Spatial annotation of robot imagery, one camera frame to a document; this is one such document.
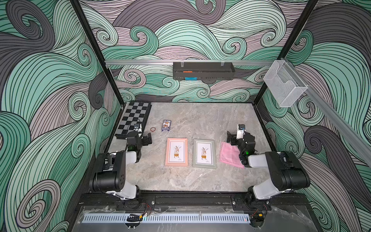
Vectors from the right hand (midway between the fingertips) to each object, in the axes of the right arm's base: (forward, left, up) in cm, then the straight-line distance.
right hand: (237, 132), depth 93 cm
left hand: (0, +63, 0) cm, 63 cm away
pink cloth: (-13, +6, -7) cm, 16 cm away
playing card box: (+10, +48, -5) cm, 50 cm away
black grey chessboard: (+21, +73, -4) cm, 76 cm away
